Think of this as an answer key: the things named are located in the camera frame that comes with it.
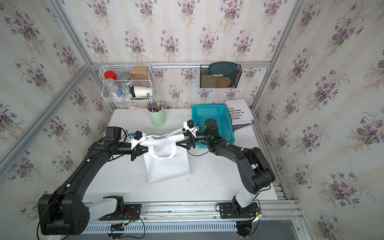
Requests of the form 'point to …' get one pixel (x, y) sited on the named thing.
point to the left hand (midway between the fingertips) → (152, 149)
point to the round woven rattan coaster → (223, 82)
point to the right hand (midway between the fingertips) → (179, 138)
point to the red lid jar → (110, 74)
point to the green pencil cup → (157, 115)
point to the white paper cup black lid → (140, 91)
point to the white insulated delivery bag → (165, 160)
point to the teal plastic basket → (200, 113)
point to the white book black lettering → (239, 112)
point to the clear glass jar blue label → (112, 88)
